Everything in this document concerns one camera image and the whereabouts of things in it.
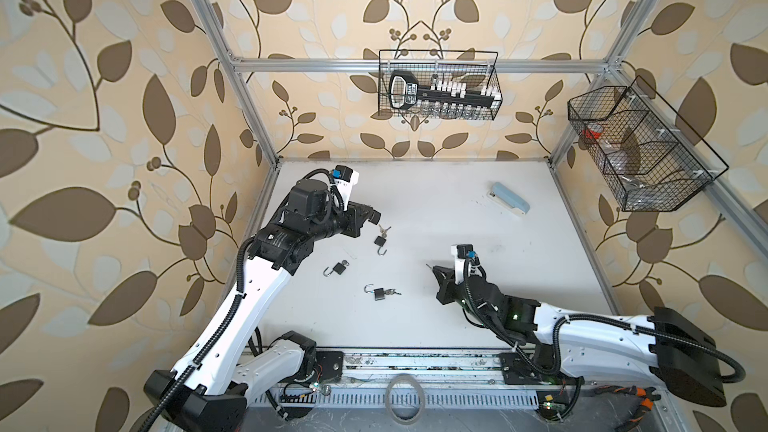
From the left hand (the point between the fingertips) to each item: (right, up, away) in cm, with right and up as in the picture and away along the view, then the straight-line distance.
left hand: (374, 208), depth 68 cm
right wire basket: (+68, +12, +5) cm, 69 cm away
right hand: (+15, -18, +9) cm, 25 cm away
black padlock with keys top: (0, -13, +30) cm, 33 cm away
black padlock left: (-13, -20, +23) cm, 33 cm away
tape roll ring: (+6, -43, +6) cm, 44 cm away
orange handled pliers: (+64, -44, +1) cm, 78 cm away
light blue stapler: (+45, +1, +37) cm, 58 cm away
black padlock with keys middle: (+15, -17, +9) cm, 24 cm away
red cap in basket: (+63, +22, +19) cm, 70 cm away
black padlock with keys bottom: (0, -26, +18) cm, 32 cm away
